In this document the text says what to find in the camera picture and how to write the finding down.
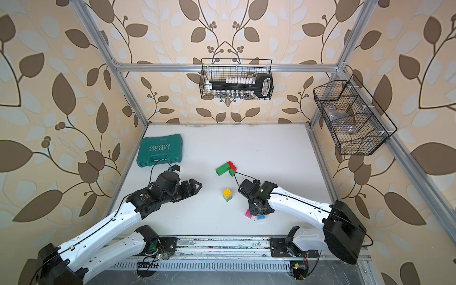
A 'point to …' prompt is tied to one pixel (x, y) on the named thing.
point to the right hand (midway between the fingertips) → (258, 210)
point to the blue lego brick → (261, 217)
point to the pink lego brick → (247, 214)
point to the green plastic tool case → (160, 150)
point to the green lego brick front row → (227, 198)
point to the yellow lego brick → (227, 193)
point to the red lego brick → (232, 166)
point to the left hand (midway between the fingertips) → (195, 186)
